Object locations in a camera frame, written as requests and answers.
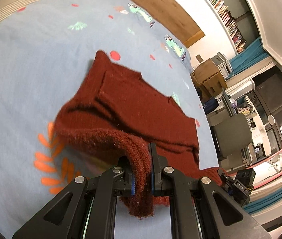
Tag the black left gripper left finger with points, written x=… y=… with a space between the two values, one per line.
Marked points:
x=85 y=208

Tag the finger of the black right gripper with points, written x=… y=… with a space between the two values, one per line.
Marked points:
x=225 y=180

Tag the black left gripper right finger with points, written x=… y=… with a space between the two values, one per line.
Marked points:
x=199 y=208

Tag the dark red knitted sweater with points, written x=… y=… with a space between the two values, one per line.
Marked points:
x=116 y=113

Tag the pink framed tray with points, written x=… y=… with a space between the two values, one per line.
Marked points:
x=267 y=170

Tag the grey office chair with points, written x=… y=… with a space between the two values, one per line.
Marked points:
x=231 y=136

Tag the cardboard box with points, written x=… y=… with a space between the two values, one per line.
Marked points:
x=208 y=78

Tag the light blue patterned bedsheet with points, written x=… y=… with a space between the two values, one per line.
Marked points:
x=46 y=49

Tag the bookshelf with books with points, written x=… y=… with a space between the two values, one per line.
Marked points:
x=221 y=10

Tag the wooden headboard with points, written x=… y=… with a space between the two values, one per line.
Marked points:
x=170 y=14

